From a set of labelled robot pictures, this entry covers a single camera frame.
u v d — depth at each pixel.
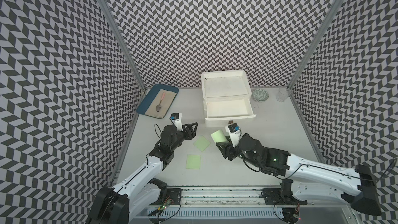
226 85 0.88
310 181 0.47
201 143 0.89
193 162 0.84
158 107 1.05
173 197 0.73
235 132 0.59
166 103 1.09
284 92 1.11
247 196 0.75
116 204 0.39
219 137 0.69
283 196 0.65
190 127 0.73
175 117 0.71
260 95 1.12
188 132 0.71
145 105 1.09
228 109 0.87
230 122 0.77
